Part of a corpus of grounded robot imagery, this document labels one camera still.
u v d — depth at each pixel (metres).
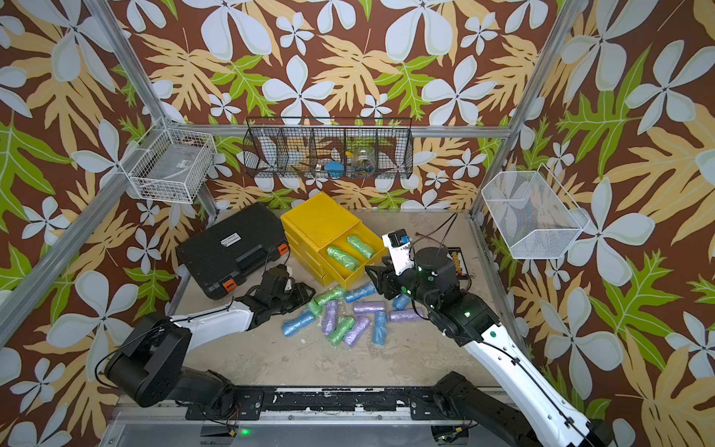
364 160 0.98
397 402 0.75
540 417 0.38
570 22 0.69
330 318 0.88
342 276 0.77
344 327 0.86
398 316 0.88
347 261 0.82
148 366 0.43
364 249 0.86
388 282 0.57
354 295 0.93
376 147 0.98
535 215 0.82
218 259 0.97
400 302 0.91
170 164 0.86
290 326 0.86
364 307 0.90
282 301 0.76
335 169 0.96
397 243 0.55
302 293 0.80
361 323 0.87
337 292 0.93
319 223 0.86
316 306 0.90
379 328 0.86
